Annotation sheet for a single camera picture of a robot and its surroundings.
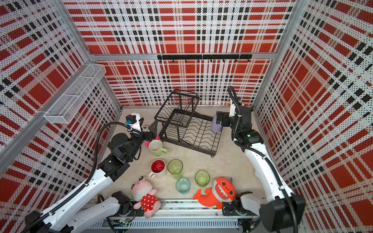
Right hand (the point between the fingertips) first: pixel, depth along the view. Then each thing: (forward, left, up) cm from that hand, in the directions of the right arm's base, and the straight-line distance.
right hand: (227, 112), depth 75 cm
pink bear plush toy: (-34, +44, -24) cm, 61 cm away
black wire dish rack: (-3, +24, -7) cm, 25 cm away
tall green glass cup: (-21, +28, -20) cm, 41 cm away
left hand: (-7, +38, +3) cm, 38 cm away
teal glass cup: (-29, +24, -29) cm, 47 cm away
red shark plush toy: (-33, +3, -22) cm, 40 cm away
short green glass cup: (-25, +13, -29) cm, 40 cm away
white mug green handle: (-6, +43, -25) cm, 50 cm away
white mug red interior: (-19, +40, -29) cm, 53 cm away
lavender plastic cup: (+9, +2, -26) cm, 28 cm away
